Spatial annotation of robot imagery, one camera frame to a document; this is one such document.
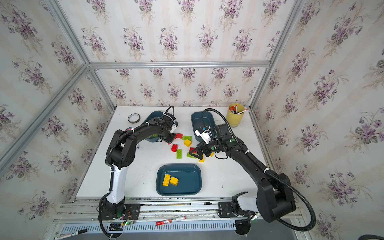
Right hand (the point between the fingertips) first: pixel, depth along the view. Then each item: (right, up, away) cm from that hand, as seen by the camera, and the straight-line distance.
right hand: (193, 150), depth 78 cm
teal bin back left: (-30, +20, +31) cm, 47 cm away
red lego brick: (-12, -2, +17) cm, 21 cm away
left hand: (-15, +4, +22) cm, 27 cm away
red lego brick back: (-11, +5, +26) cm, 28 cm away
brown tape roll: (-46, +18, +35) cm, 60 cm away
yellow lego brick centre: (-4, +1, +20) cm, 20 cm away
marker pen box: (-47, +10, +29) cm, 56 cm away
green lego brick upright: (-9, -5, +16) cm, 19 cm away
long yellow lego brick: (-15, -18, +5) cm, 24 cm away
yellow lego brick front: (+6, -9, +13) cm, 16 cm away
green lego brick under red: (-2, -2, -5) cm, 6 cm away
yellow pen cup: (+30, +17, +28) cm, 44 cm away
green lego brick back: (-6, +4, +24) cm, 25 cm away
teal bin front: (-8, -17, +4) cm, 20 cm away
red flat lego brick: (-2, -3, +17) cm, 18 cm away
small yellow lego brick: (-11, -18, +4) cm, 22 cm away
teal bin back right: (+12, +15, +34) cm, 39 cm away
